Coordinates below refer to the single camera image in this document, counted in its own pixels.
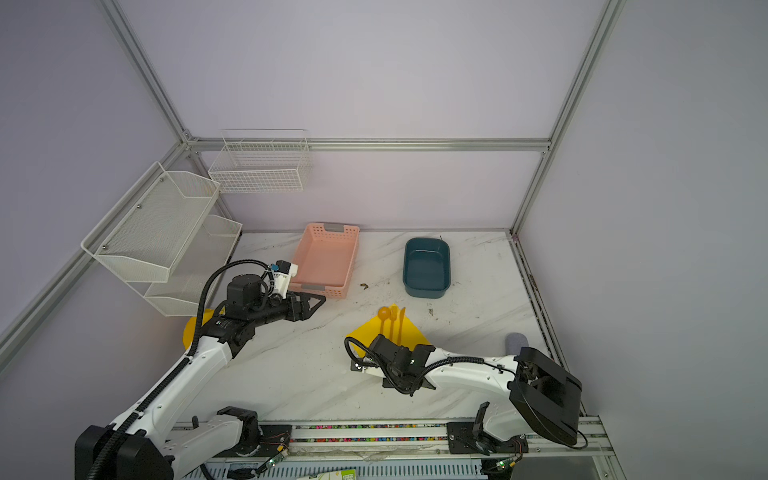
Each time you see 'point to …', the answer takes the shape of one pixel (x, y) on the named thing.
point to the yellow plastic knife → (401, 321)
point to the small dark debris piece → (364, 284)
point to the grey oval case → (514, 343)
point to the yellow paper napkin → (364, 335)
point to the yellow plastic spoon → (384, 314)
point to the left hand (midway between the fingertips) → (315, 300)
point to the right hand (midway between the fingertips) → (386, 359)
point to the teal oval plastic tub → (426, 267)
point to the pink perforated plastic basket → (325, 256)
